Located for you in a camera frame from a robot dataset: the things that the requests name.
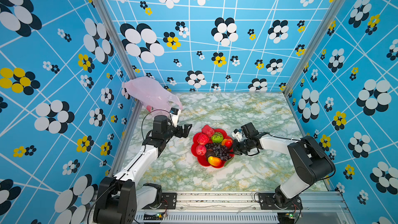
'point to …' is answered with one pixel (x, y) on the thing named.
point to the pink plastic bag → (152, 93)
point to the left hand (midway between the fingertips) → (185, 122)
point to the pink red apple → (201, 150)
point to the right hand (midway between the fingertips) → (228, 152)
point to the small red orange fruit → (227, 142)
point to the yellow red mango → (214, 161)
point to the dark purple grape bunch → (217, 150)
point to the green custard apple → (217, 137)
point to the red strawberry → (202, 139)
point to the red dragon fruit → (208, 130)
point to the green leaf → (227, 162)
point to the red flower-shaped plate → (203, 159)
